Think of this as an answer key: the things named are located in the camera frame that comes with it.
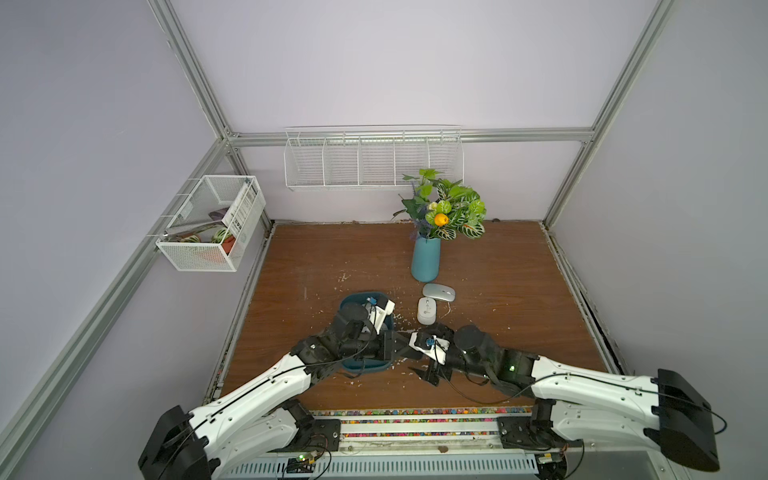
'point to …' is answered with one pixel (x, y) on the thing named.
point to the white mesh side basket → (211, 228)
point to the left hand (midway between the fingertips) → (410, 348)
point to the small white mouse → (427, 310)
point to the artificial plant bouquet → (440, 208)
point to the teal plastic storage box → (371, 364)
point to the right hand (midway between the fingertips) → (416, 344)
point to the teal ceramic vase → (426, 259)
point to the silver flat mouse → (441, 291)
